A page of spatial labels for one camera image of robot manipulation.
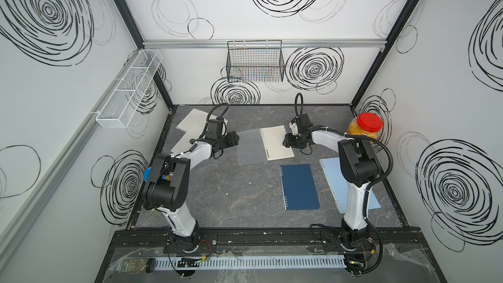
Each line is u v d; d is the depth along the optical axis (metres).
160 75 1.08
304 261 0.71
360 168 0.54
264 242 0.75
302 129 0.82
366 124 0.87
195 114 1.15
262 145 1.02
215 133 0.75
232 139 0.85
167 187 0.47
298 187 0.89
